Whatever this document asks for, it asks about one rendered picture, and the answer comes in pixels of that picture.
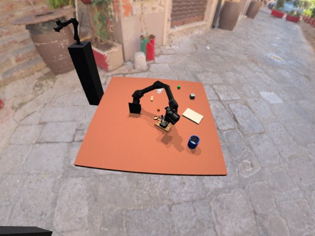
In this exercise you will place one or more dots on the cream flat slab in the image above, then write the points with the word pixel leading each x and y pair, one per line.
pixel 192 115

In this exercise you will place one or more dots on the blue cup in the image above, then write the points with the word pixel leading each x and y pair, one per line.
pixel 193 142

